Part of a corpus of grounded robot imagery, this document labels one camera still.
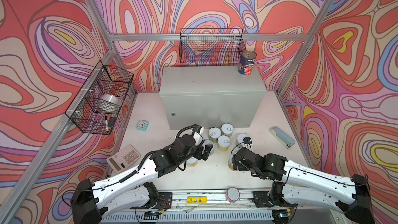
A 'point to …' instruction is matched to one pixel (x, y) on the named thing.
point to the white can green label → (214, 134)
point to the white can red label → (227, 129)
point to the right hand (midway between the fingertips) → (241, 163)
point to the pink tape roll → (232, 194)
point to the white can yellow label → (223, 142)
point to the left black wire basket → (98, 104)
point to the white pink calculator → (123, 159)
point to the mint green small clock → (142, 125)
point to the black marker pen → (107, 124)
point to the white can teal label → (209, 142)
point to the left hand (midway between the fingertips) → (207, 142)
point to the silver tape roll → (110, 103)
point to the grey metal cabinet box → (211, 96)
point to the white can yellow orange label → (192, 162)
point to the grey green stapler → (284, 139)
